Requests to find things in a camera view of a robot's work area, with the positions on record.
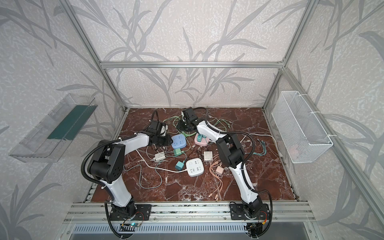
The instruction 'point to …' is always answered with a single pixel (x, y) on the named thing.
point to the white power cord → (144, 160)
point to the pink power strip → (204, 142)
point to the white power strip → (195, 167)
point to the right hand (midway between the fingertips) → (178, 122)
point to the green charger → (177, 151)
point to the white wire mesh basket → (302, 134)
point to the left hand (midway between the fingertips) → (173, 136)
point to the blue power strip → (179, 141)
